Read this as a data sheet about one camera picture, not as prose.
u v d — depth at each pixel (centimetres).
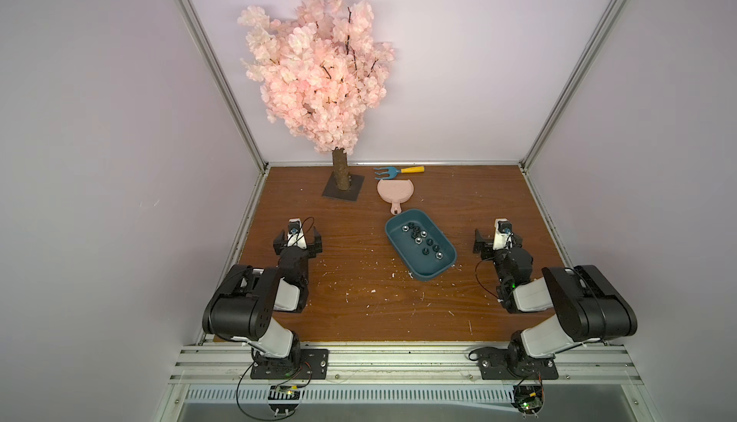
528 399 70
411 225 100
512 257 70
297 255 71
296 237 76
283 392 72
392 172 118
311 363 73
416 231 99
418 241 95
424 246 95
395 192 113
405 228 98
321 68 65
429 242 97
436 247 95
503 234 77
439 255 92
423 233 98
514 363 67
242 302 46
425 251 95
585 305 45
